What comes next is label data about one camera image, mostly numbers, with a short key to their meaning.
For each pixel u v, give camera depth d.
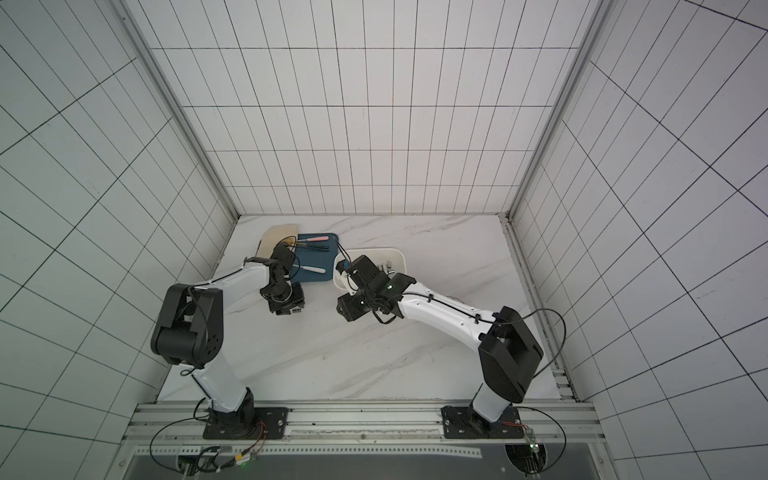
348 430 0.73
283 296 0.80
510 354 0.43
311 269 1.03
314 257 1.08
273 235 1.12
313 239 1.11
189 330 0.48
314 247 1.10
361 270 0.61
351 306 0.70
